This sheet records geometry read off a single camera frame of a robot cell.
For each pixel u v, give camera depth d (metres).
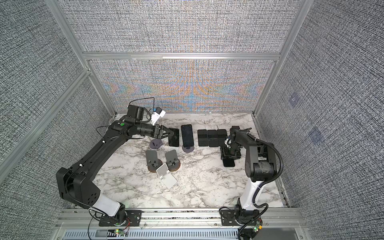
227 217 0.73
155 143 0.95
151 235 0.70
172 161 0.87
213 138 1.03
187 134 0.92
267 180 0.50
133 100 0.60
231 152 0.84
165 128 0.68
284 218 0.75
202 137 1.05
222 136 1.04
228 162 0.89
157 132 0.66
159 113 0.69
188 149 0.98
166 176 0.86
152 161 0.86
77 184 0.42
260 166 0.51
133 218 0.73
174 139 1.07
